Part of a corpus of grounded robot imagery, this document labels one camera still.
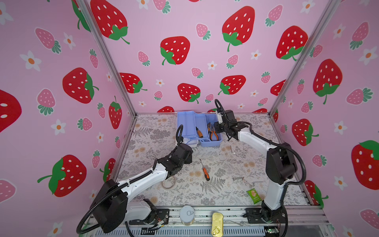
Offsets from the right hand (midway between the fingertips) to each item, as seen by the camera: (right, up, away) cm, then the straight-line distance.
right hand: (216, 123), depth 94 cm
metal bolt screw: (+13, -33, -7) cm, 37 cm away
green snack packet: (+19, -40, -15) cm, 47 cm away
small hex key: (+13, -20, +4) cm, 24 cm away
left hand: (-19, -17, -10) cm, 27 cm away
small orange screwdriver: (-7, -31, -6) cm, 32 cm away
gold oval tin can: (-3, -49, -26) cm, 55 cm away
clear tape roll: (-29, -36, -9) cm, 47 cm away
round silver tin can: (-18, -45, -24) cm, 54 cm away
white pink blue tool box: (-11, -4, +7) cm, 14 cm away
